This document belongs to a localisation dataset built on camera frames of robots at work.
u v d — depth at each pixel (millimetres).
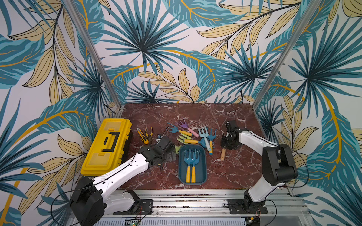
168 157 718
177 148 952
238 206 733
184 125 1066
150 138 982
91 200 382
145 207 736
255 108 1242
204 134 999
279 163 472
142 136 985
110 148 770
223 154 886
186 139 996
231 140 714
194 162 879
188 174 819
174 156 733
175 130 1038
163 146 606
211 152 912
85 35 768
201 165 885
